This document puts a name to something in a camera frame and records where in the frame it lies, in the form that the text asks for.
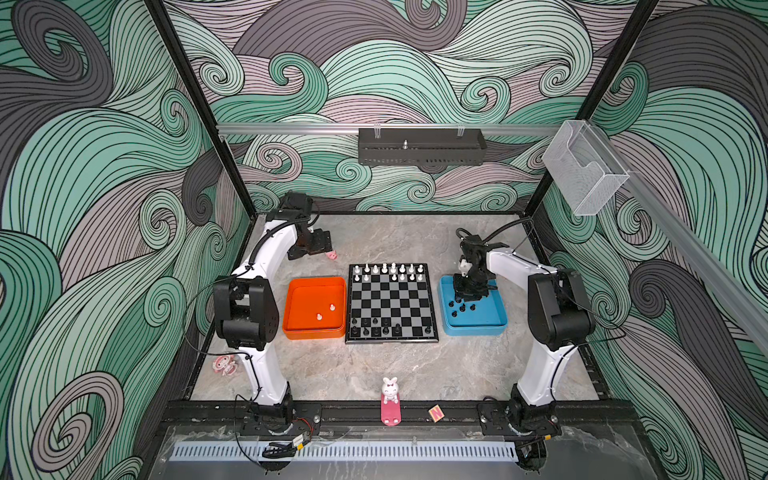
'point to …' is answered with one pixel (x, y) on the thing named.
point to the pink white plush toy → (225, 364)
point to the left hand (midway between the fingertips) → (317, 246)
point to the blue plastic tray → (486, 316)
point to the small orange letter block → (436, 412)
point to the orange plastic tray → (314, 308)
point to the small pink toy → (332, 255)
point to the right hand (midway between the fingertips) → (460, 296)
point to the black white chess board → (389, 303)
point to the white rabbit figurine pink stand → (390, 403)
